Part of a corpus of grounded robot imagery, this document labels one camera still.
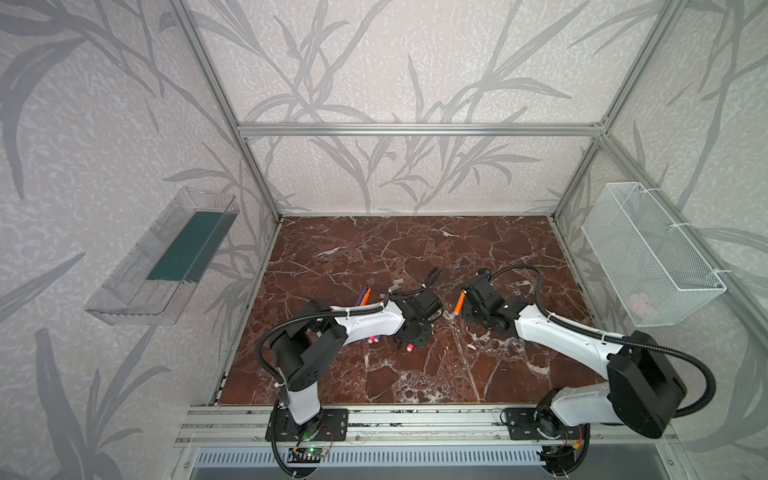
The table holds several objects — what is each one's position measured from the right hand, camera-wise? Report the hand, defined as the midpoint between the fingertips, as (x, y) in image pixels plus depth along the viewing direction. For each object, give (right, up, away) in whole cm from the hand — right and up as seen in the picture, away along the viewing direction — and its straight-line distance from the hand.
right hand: (468, 297), depth 89 cm
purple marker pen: (-33, -1, +8) cm, 34 cm away
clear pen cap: (-22, +3, +13) cm, 25 cm away
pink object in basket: (+39, +1, -16) cm, 42 cm away
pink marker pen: (-29, -12, -2) cm, 31 cm away
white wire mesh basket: (+34, +10, -27) cm, 45 cm away
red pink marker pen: (-18, -14, -4) cm, 23 cm away
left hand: (-14, -10, 0) cm, 17 cm away
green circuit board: (-41, -34, -18) cm, 57 cm away
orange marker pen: (-31, -1, +7) cm, 32 cm away
